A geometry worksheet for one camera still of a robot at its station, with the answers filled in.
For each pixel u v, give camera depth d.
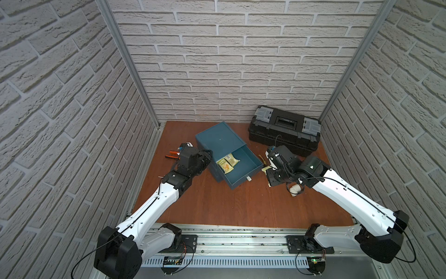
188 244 0.74
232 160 0.83
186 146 0.73
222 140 0.83
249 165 0.82
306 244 0.65
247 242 0.76
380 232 0.40
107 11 0.71
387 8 0.69
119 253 0.38
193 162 0.58
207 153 0.79
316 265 0.70
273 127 0.97
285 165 0.51
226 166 0.80
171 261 0.73
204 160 0.69
